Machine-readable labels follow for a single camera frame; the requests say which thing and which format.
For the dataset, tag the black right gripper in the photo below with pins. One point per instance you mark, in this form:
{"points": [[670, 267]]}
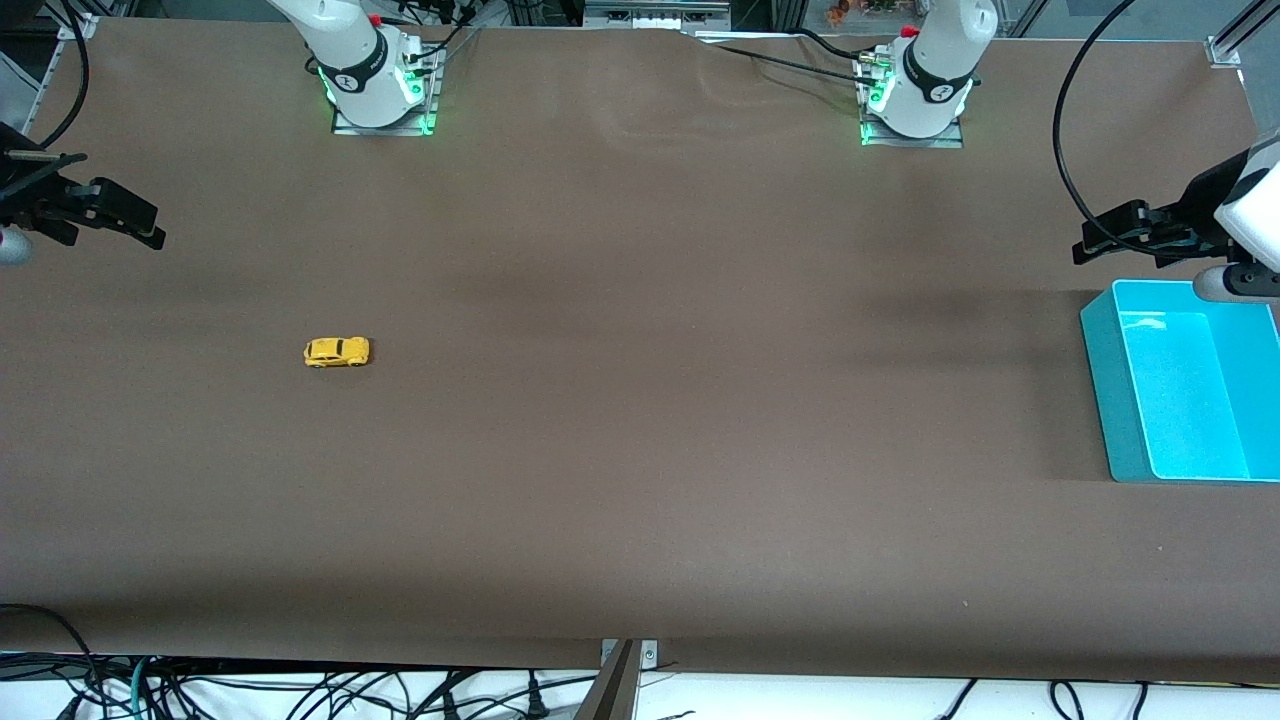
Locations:
{"points": [[22, 196]]}

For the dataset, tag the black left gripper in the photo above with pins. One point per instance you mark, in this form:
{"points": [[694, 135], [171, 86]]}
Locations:
{"points": [[1198, 204]]}

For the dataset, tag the yellow toy beetle car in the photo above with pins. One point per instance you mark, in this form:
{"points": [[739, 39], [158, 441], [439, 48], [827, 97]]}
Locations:
{"points": [[336, 350]]}

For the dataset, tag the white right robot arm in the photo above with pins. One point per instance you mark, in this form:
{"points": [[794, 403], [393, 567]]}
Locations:
{"points": [[350, 50]]}

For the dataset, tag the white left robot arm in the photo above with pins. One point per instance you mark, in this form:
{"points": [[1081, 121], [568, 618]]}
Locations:
{"points": [[935, 70]]}

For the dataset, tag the turquoise plastic bin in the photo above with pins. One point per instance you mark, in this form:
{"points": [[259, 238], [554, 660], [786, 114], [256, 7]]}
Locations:
{"points": [[1125, 400]]}

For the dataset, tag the grey metal box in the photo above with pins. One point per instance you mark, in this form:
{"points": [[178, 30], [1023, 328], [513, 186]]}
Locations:
{"points": [[655, 12]]}

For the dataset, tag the aluminium frame profile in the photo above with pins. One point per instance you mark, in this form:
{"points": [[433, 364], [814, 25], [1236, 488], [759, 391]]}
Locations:
{"points": [[50, 80], [1225, 50]]}

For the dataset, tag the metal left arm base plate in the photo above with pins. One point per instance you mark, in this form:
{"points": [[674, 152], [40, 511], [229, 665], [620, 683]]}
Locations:
{"points": [[950, 140]]}

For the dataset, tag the metal table bracket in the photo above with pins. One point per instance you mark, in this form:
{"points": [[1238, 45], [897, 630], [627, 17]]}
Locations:
{"points": [[650, 655]]}

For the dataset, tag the grey mount bar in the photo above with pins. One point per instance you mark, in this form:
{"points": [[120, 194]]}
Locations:
{"points": [[610, 695]]}

